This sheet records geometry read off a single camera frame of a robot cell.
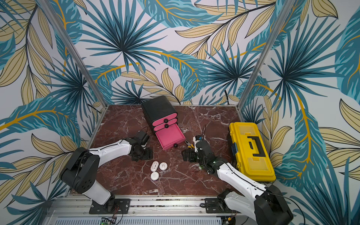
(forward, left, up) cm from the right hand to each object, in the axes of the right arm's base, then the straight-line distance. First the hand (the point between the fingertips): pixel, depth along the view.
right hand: (188, 151), depth 84 cm
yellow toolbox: (-7, -33, +7) cm, 35 cm away
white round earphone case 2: (-11, +20, -7) cm, 24 cm away
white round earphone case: (-5, +15, -7) cm, 18 cm away
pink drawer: (+19, +14, +7) cm, 25 cm away
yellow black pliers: (+8, -2, -8) cm, 12 cm away
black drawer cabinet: (+29, +19, +7) cm, 35 cm away
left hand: (0, +26, -8) cm, 28 cm away
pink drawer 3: (+15, +11, -6) cm, 20 cm away
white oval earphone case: (-5, +21, -7) cm, 23 cm away
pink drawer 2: (+20, +14, +1) cm, 24 cm away
